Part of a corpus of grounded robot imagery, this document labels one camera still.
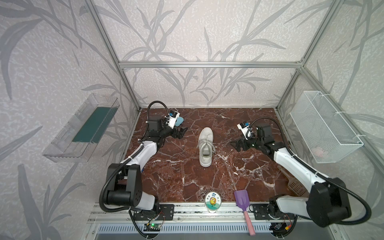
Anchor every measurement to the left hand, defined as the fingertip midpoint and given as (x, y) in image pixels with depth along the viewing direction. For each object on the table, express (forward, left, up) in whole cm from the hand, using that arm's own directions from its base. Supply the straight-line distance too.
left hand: (183, 119), depth 87 cm
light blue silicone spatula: (+15, +6, -20) cm, 26 cm away
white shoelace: (-8, -14, -10) cm, 19 cm away
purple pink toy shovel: (-39, -33, -19) cm, 55 cm away
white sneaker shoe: (-11, -14, -12) cm, 22 cm away
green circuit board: (-50, +12, -20) cm, 56 cm away
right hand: (-7, -31, -4) cm, 32 cm away
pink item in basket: (-21, -69, +2) cm, 72 cm away
